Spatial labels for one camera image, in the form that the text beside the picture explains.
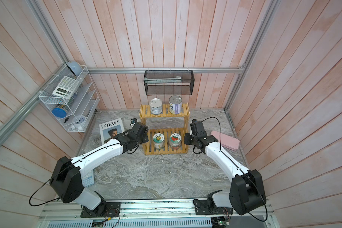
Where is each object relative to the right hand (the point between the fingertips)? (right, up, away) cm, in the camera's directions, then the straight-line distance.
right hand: (186, 136), depth 87 cm
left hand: (-27, 0, -1) cm, 27 cm away
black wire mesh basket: (+2, +36, +20) cm, 41 cm away
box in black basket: (-5, +37, +2) cm, 37 cm away
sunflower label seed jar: (-18, -3, +2) cm, 18 cm away
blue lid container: (-72, +14, -11) cm, 74 cm away
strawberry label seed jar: (-7, -3, +1) cm, 8 cm away
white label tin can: (-18, +18, -11) cm, 28 cm away
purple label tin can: (-8, +19, -12) cm, 24 cm away
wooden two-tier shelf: (-2, +14, -6) cm, 15 cm away
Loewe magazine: (-56, +3, +16) cm, 58 cm away
